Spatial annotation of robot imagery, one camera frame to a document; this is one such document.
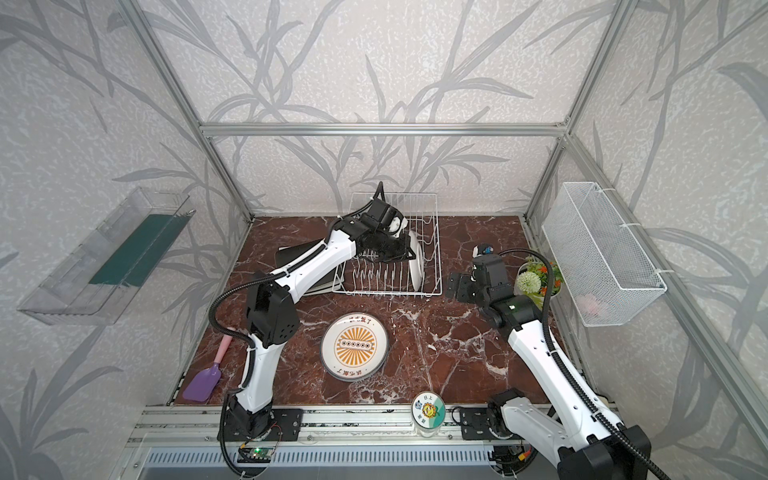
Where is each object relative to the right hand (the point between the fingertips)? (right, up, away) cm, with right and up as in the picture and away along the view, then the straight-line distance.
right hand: (465, 271), depth 80 cm
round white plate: (-31, -22, +5) cm, 38 cm away
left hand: (-12, +6, +6) cm, 15 cm away
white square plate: (-39, -7, +17) cm, 43 cm away
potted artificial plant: (+19, -3, +3) cm, 20 cm away
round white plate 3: (-13, 0, +9) cm, 16 cm away
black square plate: (-32, 0, -18) cm, 37 cm away
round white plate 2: (-31, -22, +5) cm, 39 cm away
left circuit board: (-53, -44, -8) cm, 69 cm away
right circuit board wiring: (+9, -43, -10) cm, 46 cm away
